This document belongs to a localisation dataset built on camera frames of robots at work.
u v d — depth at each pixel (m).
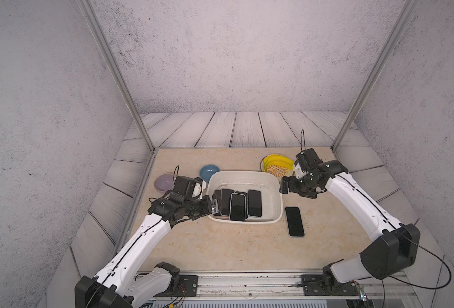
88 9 0.70
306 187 0.66
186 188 0.59
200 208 0.68
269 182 1.02
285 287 0.74
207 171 1.08
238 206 0.94
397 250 0.40
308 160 0.62
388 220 0.43
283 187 0.73
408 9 0.71
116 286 0.39
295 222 0.89
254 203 0.96
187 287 0.73
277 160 1.08
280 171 1.10
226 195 0.97
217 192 0.99
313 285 0.72
